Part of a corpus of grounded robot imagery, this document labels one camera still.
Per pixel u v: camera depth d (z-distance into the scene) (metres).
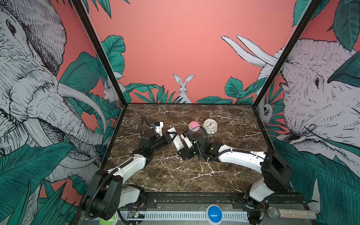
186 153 0.72
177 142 0.81
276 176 0.43
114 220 0.67
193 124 1.07
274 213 0.67
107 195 0.41
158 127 0.78
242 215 0.70
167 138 0.73
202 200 0.75
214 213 0.69
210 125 1.02
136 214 0.70
